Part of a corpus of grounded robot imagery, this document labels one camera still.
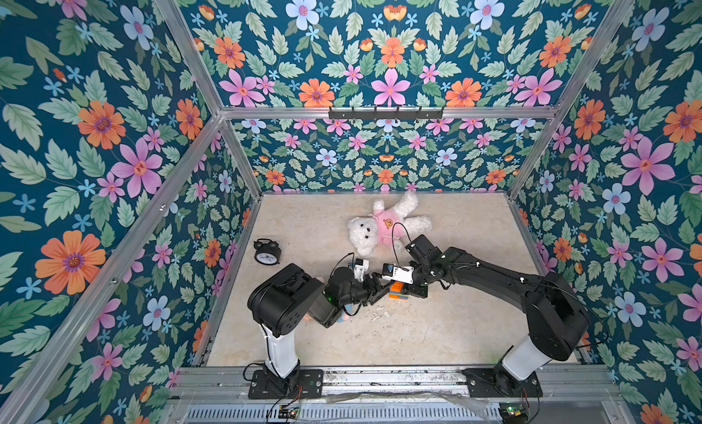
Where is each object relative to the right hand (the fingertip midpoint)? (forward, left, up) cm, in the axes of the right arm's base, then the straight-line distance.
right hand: (404, 281), depth 87 cm
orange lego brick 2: (-4, +3, -4) cm, 6 cm away
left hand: (-2, +3, +1) cm, 4 cm away
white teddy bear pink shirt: (+20, +6, +3) cm, 21 cm away
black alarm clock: (+9, +47, +2) cm, 48 cm away
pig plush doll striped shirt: (-12, +19, 0) cm, 22 cm away
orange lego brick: (-3, +3, +1) cm, 4 cm away
